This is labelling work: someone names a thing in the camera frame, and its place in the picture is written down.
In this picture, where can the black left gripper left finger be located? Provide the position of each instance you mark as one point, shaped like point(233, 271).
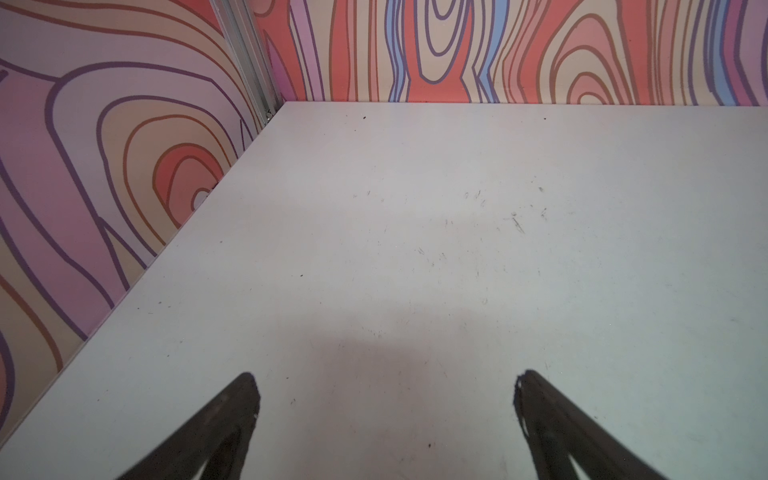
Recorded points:
point(213, 443)

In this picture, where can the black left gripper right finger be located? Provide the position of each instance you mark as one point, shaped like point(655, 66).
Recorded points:
point(564, 440)

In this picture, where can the aluminium frame post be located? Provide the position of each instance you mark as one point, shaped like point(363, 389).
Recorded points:
point(250, 56)

